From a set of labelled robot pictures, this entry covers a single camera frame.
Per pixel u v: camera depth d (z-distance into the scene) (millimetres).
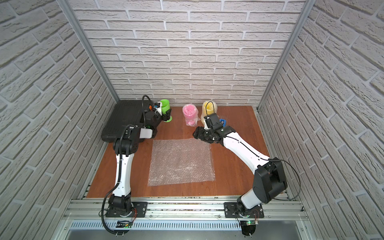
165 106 992
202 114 1070
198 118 1076
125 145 639
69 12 712
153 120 890
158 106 931
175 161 900
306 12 707
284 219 733
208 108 999
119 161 631
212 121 637
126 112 1068
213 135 611
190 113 971
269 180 425
